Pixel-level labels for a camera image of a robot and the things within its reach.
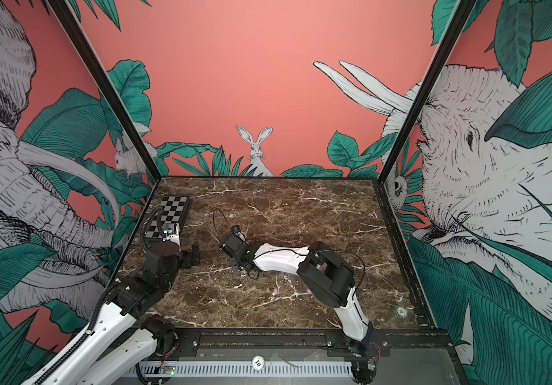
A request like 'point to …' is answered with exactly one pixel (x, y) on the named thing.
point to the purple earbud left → (276, 291)
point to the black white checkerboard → (176, 209)
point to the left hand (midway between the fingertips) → (184, 240)
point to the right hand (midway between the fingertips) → (235, 254)
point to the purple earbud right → (309, 292)
